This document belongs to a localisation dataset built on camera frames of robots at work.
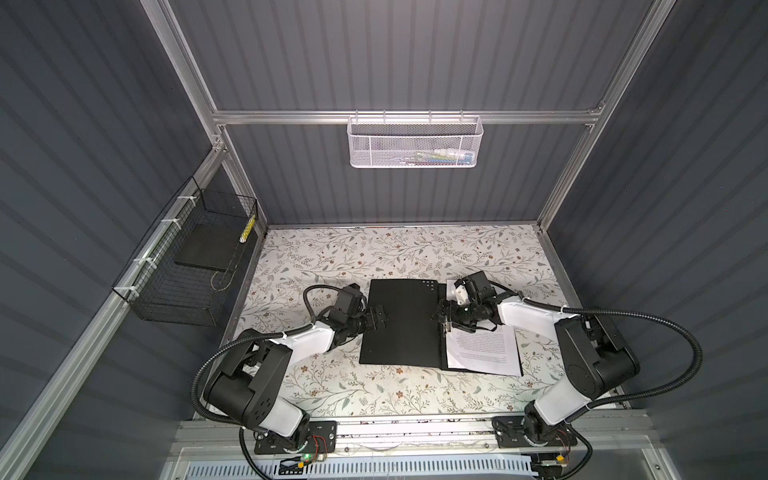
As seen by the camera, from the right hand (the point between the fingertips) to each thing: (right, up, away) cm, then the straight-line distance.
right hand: (443, 322), depth 92 cm
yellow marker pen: (-56, +28, -10) cm, 64 cm away
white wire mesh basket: (-7, +68, +32) cm, 75 cm away
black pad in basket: (-60, +23, -19) cm, 67 cm away
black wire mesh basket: (-67, +17, -19) cm, 72 cm away
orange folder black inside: (-10, -5, 0) cm, 11 cm away
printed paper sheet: (+12, -8, -5) cm, 15 cm away
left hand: (-20, +1, 0) cm, 20 cm away
